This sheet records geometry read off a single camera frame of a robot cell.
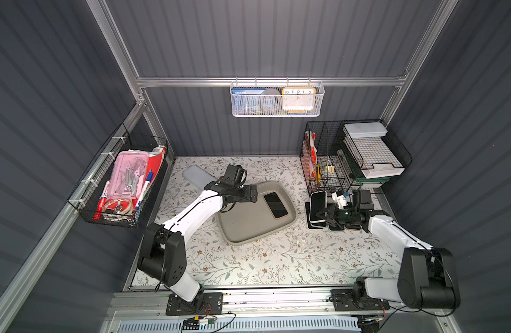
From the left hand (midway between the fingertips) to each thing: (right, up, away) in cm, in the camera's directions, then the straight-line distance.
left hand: (249, 194), depth 87 cm
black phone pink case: (+29, -12, -3) cm, 31 cm away
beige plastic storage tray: (+11, -8, +9) cm, 17 cm away
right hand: (+31, -8, -1) cm, 32 cm away
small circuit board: (-19, -44, -15) cm, 50 cm away
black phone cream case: (+30, -4, +3) cm, 30 cm away
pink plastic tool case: (-42, +8, -15) cm, 45 cm away
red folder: (-35, +12, -10) cm, 39 cm away
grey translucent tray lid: (-29, +8, +22) cm, 37 cm away
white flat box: (+54, +30, +13) cm, 63 cm away
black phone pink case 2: (+37, -14, -2) cm, 39 cm away
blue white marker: (-34, +7, -16) cm, 38 cm away
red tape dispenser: (-41, -2, -20) cm, 46 cm away
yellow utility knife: (+36, +9, +24) cm, 44 cm away
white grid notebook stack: (+56, +17, +7) cm, 59 cm away
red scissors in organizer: (+33, +22, +25) cm, 47 cm away
